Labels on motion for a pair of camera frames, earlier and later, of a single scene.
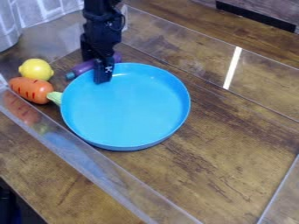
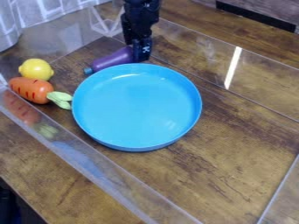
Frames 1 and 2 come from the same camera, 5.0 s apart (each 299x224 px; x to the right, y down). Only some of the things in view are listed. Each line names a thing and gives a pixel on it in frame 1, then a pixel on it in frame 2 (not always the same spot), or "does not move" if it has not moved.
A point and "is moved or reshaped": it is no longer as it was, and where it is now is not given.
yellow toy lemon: (36, 68) does not move
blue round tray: (132, 113) is moved or reshaped
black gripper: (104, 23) to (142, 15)
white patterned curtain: (23, 13) does not move
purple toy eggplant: (88, 66) is moved or reshaped
